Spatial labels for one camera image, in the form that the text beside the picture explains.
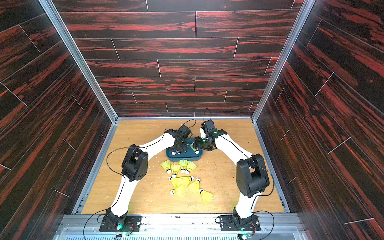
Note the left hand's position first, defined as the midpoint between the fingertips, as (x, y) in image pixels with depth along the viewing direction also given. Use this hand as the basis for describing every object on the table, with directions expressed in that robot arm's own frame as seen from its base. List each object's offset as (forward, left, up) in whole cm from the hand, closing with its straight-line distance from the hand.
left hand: (184, 150), depth 100 cm
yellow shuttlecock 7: (-27, +1, 0) cm, 27 cm away
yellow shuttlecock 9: (-29, -14, -2) cm, 32 cm away
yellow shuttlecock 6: (-21, -1, 0) cm, 21 cm away
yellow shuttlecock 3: (-3, +6, 0) cm, 7 cm away
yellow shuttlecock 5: (-13, -5, +1) cm, 14 cm away
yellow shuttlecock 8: (-24, -7, -2) cm, 25 cm away
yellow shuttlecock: (-1, -9, 0) cm, 9 cm away
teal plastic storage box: (-1, -4, -4) cm, 6 cm away
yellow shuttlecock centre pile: (-22, +3, -1) cm, 22 cm away
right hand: (-1, -11, +8) cm, 14 cm away
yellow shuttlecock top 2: (-11, 0, +2) cm, 11 cm away
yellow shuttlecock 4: (-12, +10, +2) cm, 16 cm away
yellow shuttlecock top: (-14, +5, +1) cm, 15 cm away
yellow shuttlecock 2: (-8, -7, +14) cm, 17 cm away
